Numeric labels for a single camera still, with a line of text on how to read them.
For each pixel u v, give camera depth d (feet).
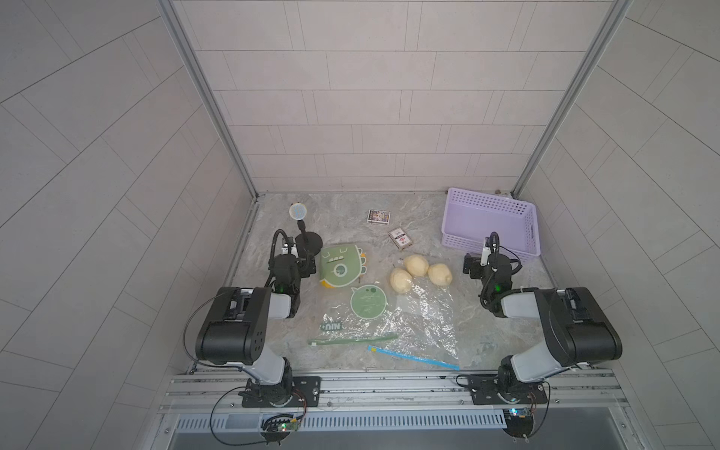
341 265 2.86
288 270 2.28
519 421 2.26
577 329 1.46
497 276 2.29
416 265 2.94
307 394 2.33
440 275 2.85
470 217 3.56
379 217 3.54
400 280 2.82
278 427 2.20
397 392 2.37
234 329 1.46
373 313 2.69
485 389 2.36
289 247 2.53
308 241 3.27
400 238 3.33
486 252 2.69
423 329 2.65
